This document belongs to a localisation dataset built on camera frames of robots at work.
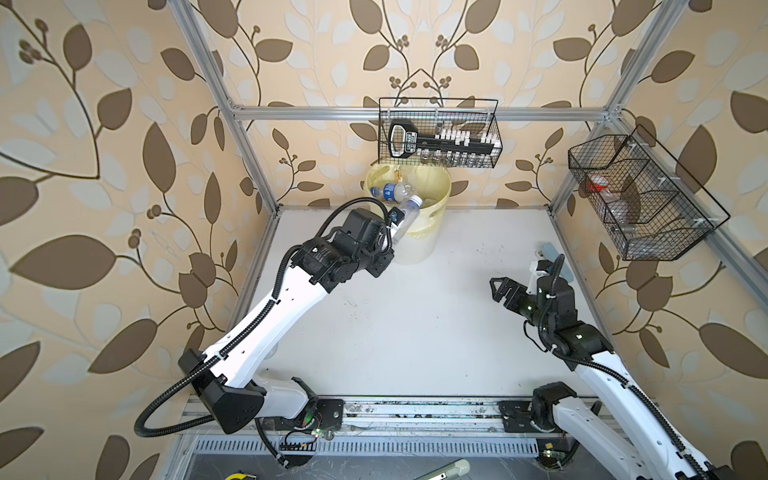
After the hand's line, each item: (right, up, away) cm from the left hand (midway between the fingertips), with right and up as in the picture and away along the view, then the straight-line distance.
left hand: (377, 241), depth 71 cm
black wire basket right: (+68, +8, +2) cm, 68 cm away
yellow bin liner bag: (+17, +19, +28) cm, 38 cm away
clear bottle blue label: (+5, +14, +16) cm, 22 cm away
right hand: (+34, -12, +8) cm, 37 cm away
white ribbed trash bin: (+12, +2, +17) cm, 21 cm away
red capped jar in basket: (+60, +16, +10) cm, 63 cm away
